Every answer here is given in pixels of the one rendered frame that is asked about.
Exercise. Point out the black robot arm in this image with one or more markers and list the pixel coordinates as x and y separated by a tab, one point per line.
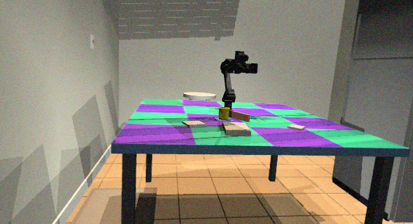
229	94

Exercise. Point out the orange wooden bar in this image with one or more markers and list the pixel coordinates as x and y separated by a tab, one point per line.
239	115

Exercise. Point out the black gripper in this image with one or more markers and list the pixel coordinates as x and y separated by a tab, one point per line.
242	68

